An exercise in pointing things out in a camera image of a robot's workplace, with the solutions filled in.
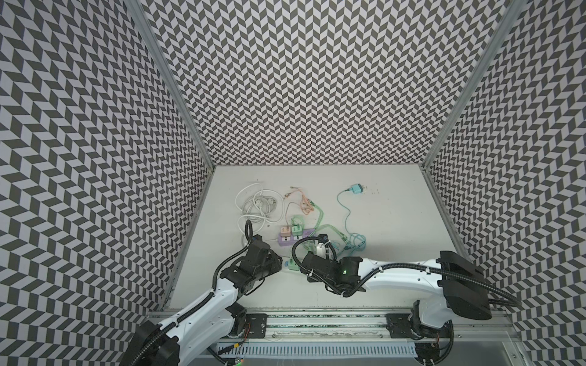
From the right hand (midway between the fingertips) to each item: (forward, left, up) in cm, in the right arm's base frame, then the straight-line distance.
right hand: (312, 273), depth 79 cm
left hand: (+6, +12, -3) cm, 14 cm away
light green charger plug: (+16, +5, +3) cm, 17 cm away
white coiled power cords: (+30, +23, -1) cm, 38 cm away
